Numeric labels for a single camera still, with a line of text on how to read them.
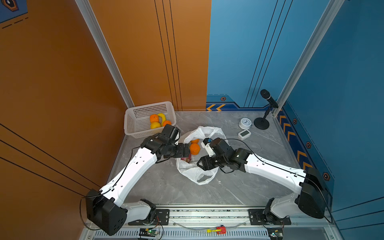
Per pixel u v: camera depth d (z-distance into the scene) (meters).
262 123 1.11
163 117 1.15
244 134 1.02
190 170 0.72
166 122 1.05
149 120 1.11
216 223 0.73
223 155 0.58
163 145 0.53
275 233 0.71
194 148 0.92
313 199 0.41
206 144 0.71
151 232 0.71
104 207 0.38
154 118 1.11
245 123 1.09
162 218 0.73
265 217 0.65
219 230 0.69
